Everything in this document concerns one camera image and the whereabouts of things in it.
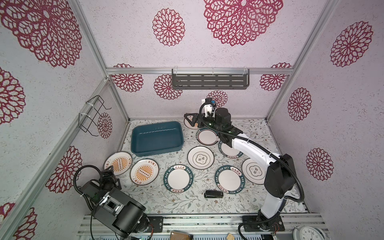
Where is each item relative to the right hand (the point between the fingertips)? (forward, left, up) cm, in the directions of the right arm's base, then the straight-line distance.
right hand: (190, 112), depth 76 cm
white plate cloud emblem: (-6, -6, -34) cm, 35 cm away
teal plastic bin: (+10, +26, -35) cm, 45 cm away
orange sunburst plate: (-11, +46, -33) cm, 58 cm away
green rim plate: (-21, +7, -33) cm, 40 cm away
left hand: (-22, +42, -27) cm, 54 cm away
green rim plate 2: (-18, -25, -39) cm, 50 cm away
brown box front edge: (-49, +4, -30) cm, 58 cm away
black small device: (-30, -13, -33) cm, 46 cm away
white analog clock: (-46, -56, -33) cm, 79 cm away
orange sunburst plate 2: (-17, +29, -34) cm, 47 cm away
